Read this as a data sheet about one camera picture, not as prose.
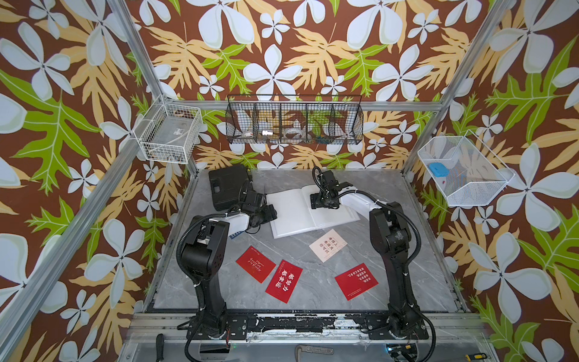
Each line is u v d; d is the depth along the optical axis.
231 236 0.95
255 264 0.88
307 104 0.91
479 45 0.75
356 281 0.85
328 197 0.78
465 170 0.82
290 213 1.05
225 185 1.08
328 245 0.94
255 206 0.81
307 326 0.75
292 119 0.98
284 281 0.84
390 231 0.60
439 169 0.86
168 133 0.86
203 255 0.51
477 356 0.68
